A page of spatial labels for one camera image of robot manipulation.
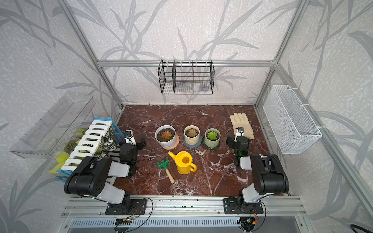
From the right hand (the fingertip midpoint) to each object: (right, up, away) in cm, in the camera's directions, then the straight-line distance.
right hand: (237, 134), depth 95 cm
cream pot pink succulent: (-30, 0, -2) cm, 30 cm away
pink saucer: (-41, -6, +2) cm, 41 cm away
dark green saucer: (-17, -9, 0) cm, 19 cm away
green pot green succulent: (-17, -1, -2) cm, 17 cm away
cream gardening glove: (+8, +9, +16) cm, 20 cm away
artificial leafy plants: (-69, -3, -27) cm, 74 cm away
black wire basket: (-34, +41, +10) cm, 54 cm away
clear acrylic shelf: (-95, +2, -27) cm, 99 cm away
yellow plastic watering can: (-34, -12, -16) cm, 40 cm away
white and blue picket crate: (-78, -1, -27) cm, 83 cm away
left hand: (-66, +1, -5) cm, 66 cm away
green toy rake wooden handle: (-47, -18, -6) cm, 50 cm away
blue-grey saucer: (-29, -8, +1) cm, 30 cm away
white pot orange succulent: (-46, 0, -6) cm, 46 cm away
